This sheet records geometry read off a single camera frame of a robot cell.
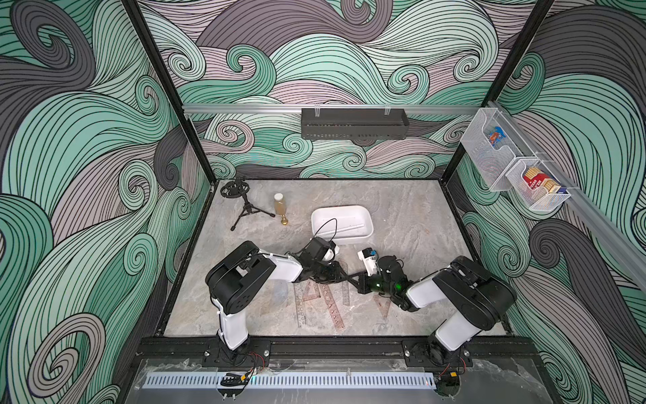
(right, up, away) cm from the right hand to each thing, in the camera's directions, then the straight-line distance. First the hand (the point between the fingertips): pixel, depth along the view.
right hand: (350, 278), depth 90 cm
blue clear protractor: (-25, -3, -4) cm, 26 cm away
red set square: (-14, -3, -4) cm, 15 cm away
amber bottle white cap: (-28, +26, +15) cm, 41 cm away
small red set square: (+10, -6, -6) cm, 14 cm away
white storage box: (-1, +18, +17) cm, 25 cm away
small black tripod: (-40, +33, -4) cm, 52 cm away
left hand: (-1, +2, -3) cm, 3 cm away
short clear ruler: (-2, -4, -6) cm, 7 cm away
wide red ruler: (-6, -10, -10) cm, 15 cm away
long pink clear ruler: (-18, -5, -6) cm, 19 cm away
